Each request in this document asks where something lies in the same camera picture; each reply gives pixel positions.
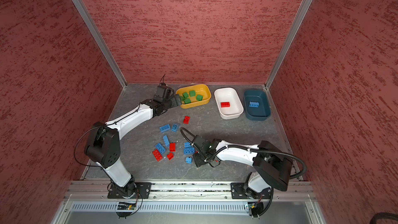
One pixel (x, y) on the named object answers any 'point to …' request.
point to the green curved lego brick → (185, 94)
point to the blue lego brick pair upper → (187, 144)
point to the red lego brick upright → (172, 146)
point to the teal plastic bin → (261, 113)
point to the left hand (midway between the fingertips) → (174, 102)
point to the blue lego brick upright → (174, 127)
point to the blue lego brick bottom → (160, 148)
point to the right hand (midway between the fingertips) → (199, 164)
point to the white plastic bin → (229, 94)
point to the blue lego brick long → (165, 127)
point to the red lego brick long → (157, 155)
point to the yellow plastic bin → (202, 89)
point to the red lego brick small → (170, 156)
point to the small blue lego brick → (188, 160)
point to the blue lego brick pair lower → (188, 151)
